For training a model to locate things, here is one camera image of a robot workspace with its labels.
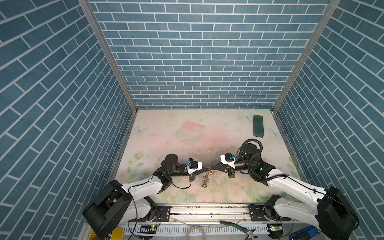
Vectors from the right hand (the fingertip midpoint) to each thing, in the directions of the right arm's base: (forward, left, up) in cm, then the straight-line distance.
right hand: (211, 165), depth 70 cm
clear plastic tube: (-23, +5, -20) cm, 31 cm away
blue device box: (-21, -46, -20) cm, 54 cm away
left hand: (-1, +2, -4) cm, 4 cm away
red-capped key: (-1, -1, -4) cm, 4 cm away
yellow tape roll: (-28, +44, -23) cm, 57 cm away
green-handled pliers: (-23, -20, -22) cm, 37 cm away
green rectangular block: (+44, -35, -21) cm, 60 cm away
